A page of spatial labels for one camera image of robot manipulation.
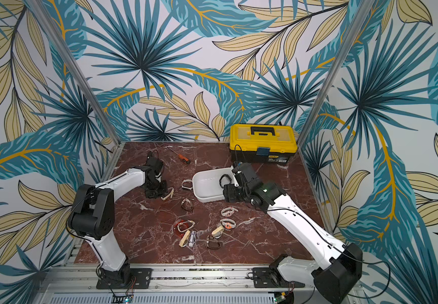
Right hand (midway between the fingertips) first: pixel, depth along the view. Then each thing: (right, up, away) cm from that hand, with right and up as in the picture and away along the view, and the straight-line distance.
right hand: (230, 190), depth 77 cm
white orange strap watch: (-1, -16, +9) cm, 19 cm away
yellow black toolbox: (+18, +21, +22) cm, 35 cm away
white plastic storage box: (-11, -1, +25) cm, 27 cm away
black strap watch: (-1, +4, +24) cm, 24 cm away
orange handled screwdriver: (-24, +13, +31) cm, 42 cm away
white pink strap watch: (0, -12, +13) cm, 17 cm away
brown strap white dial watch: (-7, -24, +5) cm, 26 cm away
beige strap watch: (-28, -4, +18) cm, 34 cm away
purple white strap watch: (-16, -21, +4) cm, 27 cm away
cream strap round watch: (-6, -19, +5) cm, 20 cm away
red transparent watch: (-24, -18, +7) cm, 31 cm away
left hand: (-32, -5, +16) cm, 36 cm away
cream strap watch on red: (-19, -15, +8) cm, 25 cm away
